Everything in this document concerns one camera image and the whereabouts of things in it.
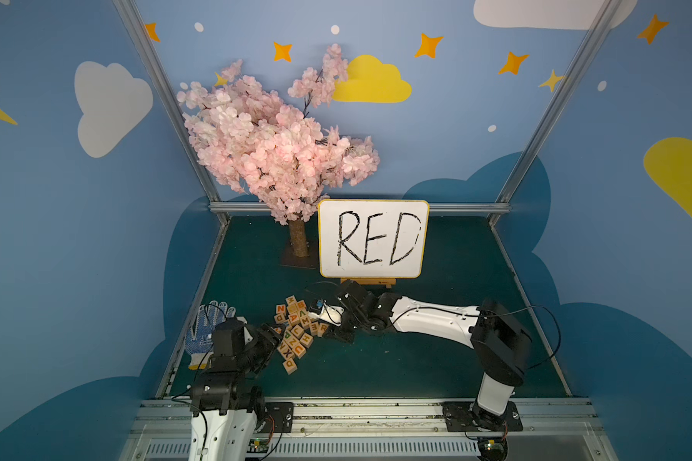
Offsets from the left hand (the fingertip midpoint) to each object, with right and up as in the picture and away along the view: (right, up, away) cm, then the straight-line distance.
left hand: (282, 330), depth 77 cm
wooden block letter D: (+1, -12, +4) cm, 12 cm away
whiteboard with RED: (+24, +25, +14) cm, 37 cm away
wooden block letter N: (-4, +3, +14) cm, 15 cm away
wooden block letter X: (0, -9, +6) cm, 10 cm away
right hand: (+13, 0, +6) cm, 14 cm away
